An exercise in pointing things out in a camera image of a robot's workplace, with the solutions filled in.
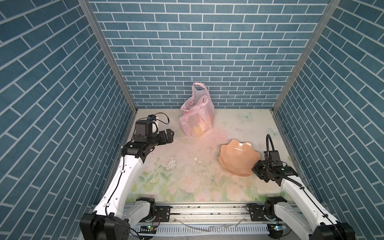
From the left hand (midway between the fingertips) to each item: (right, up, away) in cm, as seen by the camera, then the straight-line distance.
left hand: (167, 133), depth 77 cm
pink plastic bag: (+16, +12, +18) cm, 27 cm away
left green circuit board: (-8, -47, -5) cm, 48 cm away
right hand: (+46, -20, +7) cm, 51 cm away
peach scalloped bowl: (+42, -17, +16) cm, 48 cm away
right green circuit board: (+55, -45, -6) cm, 71 cm away
